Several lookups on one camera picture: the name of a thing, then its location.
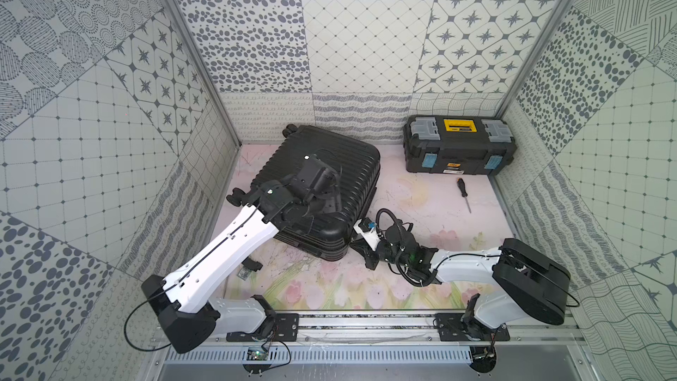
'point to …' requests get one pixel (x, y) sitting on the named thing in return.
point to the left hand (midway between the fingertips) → (338, 200)
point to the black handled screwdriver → (464, 194)
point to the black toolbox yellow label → (457, 145)
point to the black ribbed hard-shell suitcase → (325, 236)
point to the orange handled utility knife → (248, 265)
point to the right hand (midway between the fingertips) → (353, 245)
